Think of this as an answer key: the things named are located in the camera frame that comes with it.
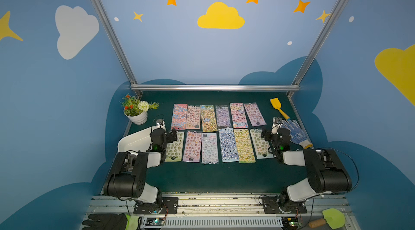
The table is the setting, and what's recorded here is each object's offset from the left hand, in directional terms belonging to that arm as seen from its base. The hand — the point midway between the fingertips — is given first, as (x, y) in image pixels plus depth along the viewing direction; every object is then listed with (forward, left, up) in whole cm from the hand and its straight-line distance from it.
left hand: (169, 127), depth 94 cm
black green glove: (-46, +18, -5) cm, 49 cm away
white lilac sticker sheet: (-11, -24, -7) cm, 28 cm away
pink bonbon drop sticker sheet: (+13, -13, -7) cm, 20 cm away
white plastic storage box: (-6, +18, -6) cm, 20 cm away
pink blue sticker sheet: (+13, -44, -7) cm, 47 cm away
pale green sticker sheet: (-10, -4, -7) cm, 13 cm away
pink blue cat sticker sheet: (+13, -3, -7) cm, 15 cm away
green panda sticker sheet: (+13, -23, -7) cm, 27 cm away
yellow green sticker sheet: (-9, -45, -7) cm, 46 cm away
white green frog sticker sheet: (-6, -56, -7) cm, 57 cm away
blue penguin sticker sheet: (-9, -36, -7) cm, 37 cm away
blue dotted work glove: (+1, -79, -6) cm, 79 cm away
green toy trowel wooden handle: (-42, -82, -6) cm, 92 cm away
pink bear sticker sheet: (+17, -56, -8) cm, 59 cm away
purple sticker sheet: (+17, -33, -8) cm, 38 cm away
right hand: (+3, -63, +1) cm, 63 cm away
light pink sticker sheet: (-9, -14, -7) cm, 18 cm away
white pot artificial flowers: (+8, +20, +5) cm, 22 cm away
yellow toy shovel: (+26, -73, -6) cm, 77 cm away
